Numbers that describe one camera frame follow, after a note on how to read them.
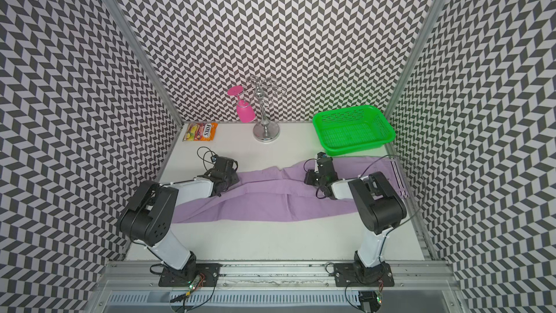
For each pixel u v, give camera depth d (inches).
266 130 45.3
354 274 28.4
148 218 18.3
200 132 44.0
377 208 19.3
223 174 30.4
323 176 30.3
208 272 28.6
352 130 45.6
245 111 40.3
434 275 30.3
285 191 35.6
